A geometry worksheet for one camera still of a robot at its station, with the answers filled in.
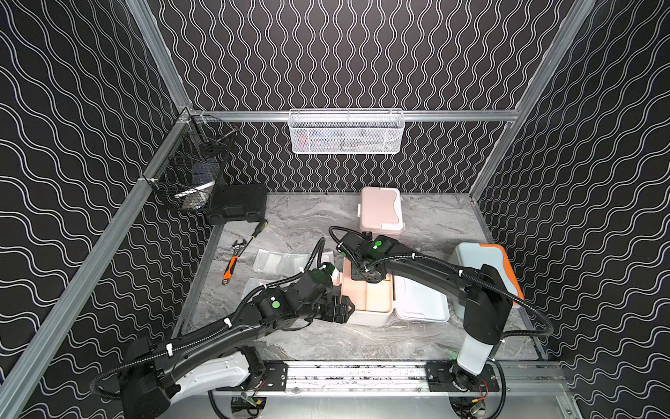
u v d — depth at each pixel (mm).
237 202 1100
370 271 593
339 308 651
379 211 951
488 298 457
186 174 950
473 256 827
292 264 998
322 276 574
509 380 771
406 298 783
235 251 1004
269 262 981
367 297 794
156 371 404
